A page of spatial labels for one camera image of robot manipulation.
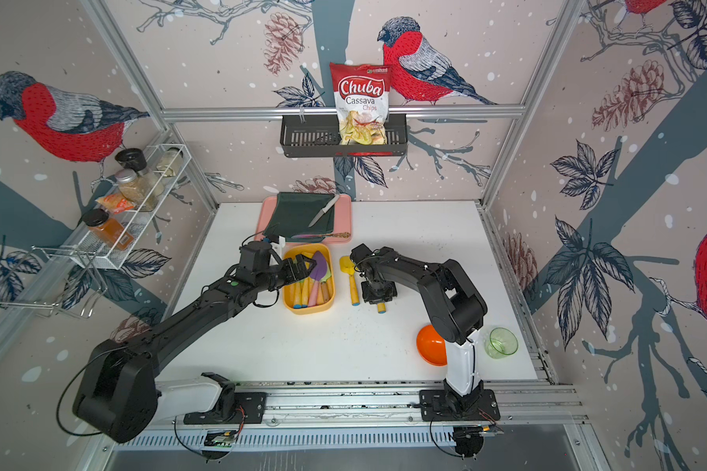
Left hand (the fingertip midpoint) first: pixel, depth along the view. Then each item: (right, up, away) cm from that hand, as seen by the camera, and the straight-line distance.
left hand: (312, 261), depth 83 cm
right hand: (+19, -14, +11) cm, 26 cm away
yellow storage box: (-8, +2, +17) cm, 19 cm away
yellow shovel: (+21, -15, +7) cm, 27 cm away
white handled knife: (-1, +17, +35) cm, 39 cm away
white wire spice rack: (-41, +12, -14) cm, 45 cm away
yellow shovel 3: (-5, -12, +9) cm, 16 cm away
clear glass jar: (-42, +29, +1) cm, 51 cm away
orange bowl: (+34, -24, -2) cm, 42 cm away
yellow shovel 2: (+10, -4, +16) cm, 20 cm away
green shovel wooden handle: (+2, -11, +11) cm, 16 cm away
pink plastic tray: (+7, +13, +33) cm, 36 cm away
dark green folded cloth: (-14, +16, +36) cm, 41 cm away
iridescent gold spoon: (+5, +7, +27) cm, 28 cm away
